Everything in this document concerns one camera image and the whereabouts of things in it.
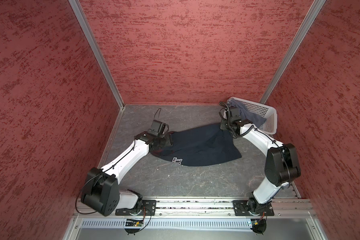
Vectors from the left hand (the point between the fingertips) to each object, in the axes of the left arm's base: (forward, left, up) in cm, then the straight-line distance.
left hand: (168, 144), depth 85 cm
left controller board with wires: (-37, +16, -15) cm, 43 cm away
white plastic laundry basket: (+31, -72, -6) cm, 79 cm away
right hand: (+14, -34, 0) cm, 37 cm away
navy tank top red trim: (+4, -21, -9) cm, 23 cm away
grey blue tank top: (+26, -53, -2) cm, 59 cm away
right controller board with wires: (-37, -47, -14) cm, 61 cm away
